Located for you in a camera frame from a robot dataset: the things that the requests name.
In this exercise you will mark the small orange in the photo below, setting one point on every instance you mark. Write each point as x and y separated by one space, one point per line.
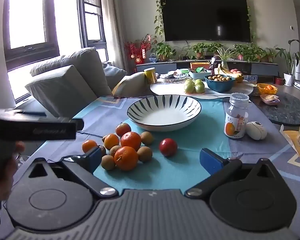
111 141
89 145

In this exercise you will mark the clear plastic bottle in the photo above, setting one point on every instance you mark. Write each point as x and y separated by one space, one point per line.
236 120

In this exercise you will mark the blue and white vase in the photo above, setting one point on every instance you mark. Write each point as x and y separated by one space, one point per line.
153 59

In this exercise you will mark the beige curtain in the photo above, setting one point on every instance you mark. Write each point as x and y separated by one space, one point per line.
112 22

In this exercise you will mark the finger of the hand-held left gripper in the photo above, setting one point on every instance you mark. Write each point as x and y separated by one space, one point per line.
77 129

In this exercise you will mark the green packet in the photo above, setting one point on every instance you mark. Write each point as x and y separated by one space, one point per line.
198 69

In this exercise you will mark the pink dish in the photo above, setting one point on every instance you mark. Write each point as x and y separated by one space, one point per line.
265 101

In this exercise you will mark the orange box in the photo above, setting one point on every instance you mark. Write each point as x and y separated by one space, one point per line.
200 65

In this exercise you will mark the red plant pot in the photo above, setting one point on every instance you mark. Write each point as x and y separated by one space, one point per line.
279 81

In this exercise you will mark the grey television cabinet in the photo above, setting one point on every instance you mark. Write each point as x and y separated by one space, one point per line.
165 66

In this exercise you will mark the blue bowl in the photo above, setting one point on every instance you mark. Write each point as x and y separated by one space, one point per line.
220 86

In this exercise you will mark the green apple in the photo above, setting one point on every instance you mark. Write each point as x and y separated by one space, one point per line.
189 89
198 82
189 81
200 89

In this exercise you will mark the banana bunch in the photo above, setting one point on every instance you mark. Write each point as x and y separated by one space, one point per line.
225 71

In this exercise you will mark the person's left hand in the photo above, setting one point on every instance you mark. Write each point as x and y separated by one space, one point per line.
3 181

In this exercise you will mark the wide green potted plant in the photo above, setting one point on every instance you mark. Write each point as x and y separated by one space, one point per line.
243 52

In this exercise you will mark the orange basket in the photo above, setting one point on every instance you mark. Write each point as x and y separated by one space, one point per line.
261 90

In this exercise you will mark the striped ceramic bowl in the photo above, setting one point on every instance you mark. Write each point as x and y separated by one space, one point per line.
165 115

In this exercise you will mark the white egg-shaped device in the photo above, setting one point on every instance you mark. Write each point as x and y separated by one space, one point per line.
256 130

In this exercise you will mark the pile of tangerines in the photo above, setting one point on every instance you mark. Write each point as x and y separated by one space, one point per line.
270 87

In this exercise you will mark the large orange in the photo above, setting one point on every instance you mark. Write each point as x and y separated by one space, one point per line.
126 158
130 140

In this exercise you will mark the bushy green potted plant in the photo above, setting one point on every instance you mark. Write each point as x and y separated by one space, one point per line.
163 50

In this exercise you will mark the narrow dark-framed window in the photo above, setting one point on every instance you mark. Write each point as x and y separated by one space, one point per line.
92 20

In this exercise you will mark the blue patterned tablecloth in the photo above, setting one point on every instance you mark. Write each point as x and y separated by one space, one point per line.
190 165

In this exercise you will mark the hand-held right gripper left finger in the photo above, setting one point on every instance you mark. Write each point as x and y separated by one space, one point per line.
95 158

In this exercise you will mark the grey cushion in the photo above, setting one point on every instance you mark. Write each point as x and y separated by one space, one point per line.
115 75

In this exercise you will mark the tall plant in white pot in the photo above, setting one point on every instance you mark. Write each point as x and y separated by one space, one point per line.
288 77

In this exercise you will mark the red apple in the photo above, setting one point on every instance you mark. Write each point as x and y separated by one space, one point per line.
168 147

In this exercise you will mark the wall television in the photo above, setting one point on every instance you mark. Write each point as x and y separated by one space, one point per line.
205 16

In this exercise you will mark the pile of brown fruit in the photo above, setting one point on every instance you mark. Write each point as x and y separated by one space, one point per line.
218 78

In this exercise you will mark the beige cushion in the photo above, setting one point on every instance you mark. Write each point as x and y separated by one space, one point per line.
132 83

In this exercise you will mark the grey sofa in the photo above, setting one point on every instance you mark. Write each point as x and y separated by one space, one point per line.
65 85

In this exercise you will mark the spider plant in glass vase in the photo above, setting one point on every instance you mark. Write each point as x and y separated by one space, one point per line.
225 56

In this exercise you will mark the trailing vine plant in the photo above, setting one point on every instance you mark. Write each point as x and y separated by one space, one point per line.
158 17

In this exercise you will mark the red plum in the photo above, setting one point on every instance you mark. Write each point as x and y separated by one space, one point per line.
123 129

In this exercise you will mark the pink peach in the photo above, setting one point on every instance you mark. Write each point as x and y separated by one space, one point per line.
237 73

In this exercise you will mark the yellow can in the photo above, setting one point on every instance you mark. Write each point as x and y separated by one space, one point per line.
150 76

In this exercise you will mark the brown longan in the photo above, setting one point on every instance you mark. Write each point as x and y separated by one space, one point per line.
144 154
108 162
114 151
147 138

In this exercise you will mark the wide dark-framed window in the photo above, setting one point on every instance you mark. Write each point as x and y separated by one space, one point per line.
27 17

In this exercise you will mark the yellow mat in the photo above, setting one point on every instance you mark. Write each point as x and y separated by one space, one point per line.
291 140

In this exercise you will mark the glass plate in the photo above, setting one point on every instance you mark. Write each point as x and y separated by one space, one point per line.
175 79

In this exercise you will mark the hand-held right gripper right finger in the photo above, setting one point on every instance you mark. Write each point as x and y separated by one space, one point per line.
210 161

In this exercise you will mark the red decoration plant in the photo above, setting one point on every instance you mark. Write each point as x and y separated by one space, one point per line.
137 47

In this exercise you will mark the dark marble round table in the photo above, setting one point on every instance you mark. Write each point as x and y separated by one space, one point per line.
285 111

